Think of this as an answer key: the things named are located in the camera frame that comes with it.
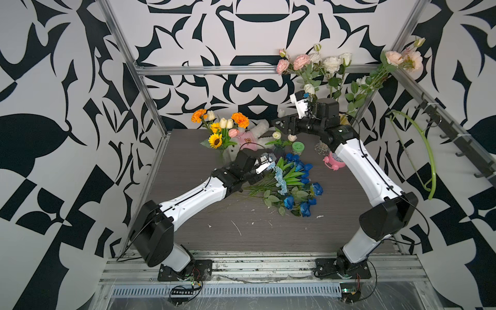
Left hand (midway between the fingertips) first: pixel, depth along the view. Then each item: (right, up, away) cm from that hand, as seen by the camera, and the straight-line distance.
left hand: (257, 159), depth 82 cm
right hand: (+8, +16, -8) cm, 20 cm away
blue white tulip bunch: (+9, +8, -1) cm, 12 cm away
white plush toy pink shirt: (-3, +11, +24) cm, 26 cm away
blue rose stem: (+20, -23, +3) cm, 31 cm away
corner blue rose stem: (+14, -19, +4) cm, 24 cm away
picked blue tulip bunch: (+16, -7, +12) cm, 22 cm away
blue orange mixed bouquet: (-15, +13, +3) cm, 20 cm away
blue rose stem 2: (+25, -20, +7) cm, 33 cm away
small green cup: (+23, +5, +24) cm, 34 cm away
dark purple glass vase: (+12, +3, +18) cm, 23 cm away
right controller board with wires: (+33, -47, -12) cm, 59 cm away
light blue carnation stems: (+10, -9, +10) cm, 17 cm away
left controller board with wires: (-29, -50, -9) cm, 59 cm away
